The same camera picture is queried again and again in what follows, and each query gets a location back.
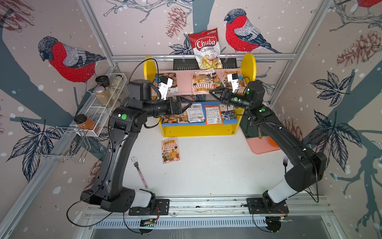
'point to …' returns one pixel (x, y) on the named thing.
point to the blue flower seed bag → (230, 115)
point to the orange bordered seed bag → (213, 115)
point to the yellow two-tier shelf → (196, 126)
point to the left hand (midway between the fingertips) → (187, 101)
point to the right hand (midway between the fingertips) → (210, 93)
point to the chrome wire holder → (67, 143)
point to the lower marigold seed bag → (170, 119)
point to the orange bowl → (273, 143)
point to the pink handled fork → (135, 162)
